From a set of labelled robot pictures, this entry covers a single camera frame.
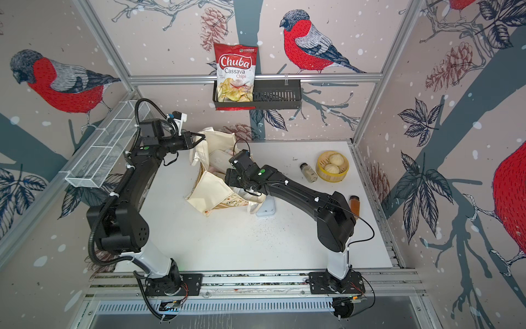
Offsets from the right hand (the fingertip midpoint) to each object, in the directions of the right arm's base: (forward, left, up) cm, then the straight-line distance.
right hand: (229, 180), depth 82 cm
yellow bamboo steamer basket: (+26, -45, -16) cm, 54 cm away
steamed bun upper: (+23, -50, -12) cm, 57 cm away
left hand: (+14, +9, +14) cm, 22 cm away
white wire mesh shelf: (-1, +51, +10) cm, 52 cm away
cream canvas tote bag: (-8, +5, +2) cm, 10 cm away
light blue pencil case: (-4, -16, -15) cm, 22 cm away
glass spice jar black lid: (+17, -36, -16) cm, 43 cm away
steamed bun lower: (+17, -47, -12) cm, 52 cm away
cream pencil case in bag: (+12, +6, -1) cm, 14 cm away
